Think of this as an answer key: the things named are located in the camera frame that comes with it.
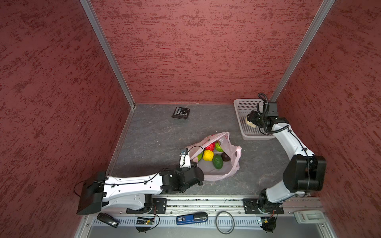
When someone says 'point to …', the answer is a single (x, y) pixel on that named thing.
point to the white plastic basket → (243, 106)
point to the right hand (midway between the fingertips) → (248, 119)
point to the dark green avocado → (218, 161)
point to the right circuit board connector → (269, 223)
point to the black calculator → (181, 113)
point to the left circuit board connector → (143, 224)
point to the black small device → (108, 219)
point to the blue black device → (197, 217)
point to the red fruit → (211, 147)
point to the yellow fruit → (208, 155)
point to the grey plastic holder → (309, 216)
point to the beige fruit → (250, 123)
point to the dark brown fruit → (225, 157)
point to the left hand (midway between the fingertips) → (192, 164)
